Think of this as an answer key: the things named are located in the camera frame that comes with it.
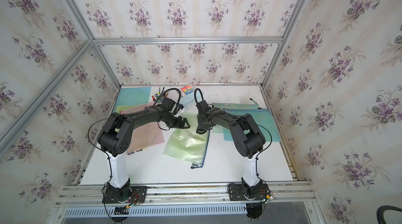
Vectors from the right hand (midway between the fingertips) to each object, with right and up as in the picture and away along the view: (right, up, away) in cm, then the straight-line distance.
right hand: (206, 123), depth 98 cm
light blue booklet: (-13, +16, +11) cm, 23 cm away
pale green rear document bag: (+9, -4, -2) cm, 10 cm away
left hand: (-14, -2, -3) cm, 14 cm away
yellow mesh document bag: (-57, +10, +8) cm, 58 cm away
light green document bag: (-11, -11, -8) cm, 18 cm away
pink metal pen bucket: (-30, +17, +1) cm, 35 cm away
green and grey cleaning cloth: (-3, -4, -4) cm, 6 cm away
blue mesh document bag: (-54, +18, +17) cm, 59 cm away
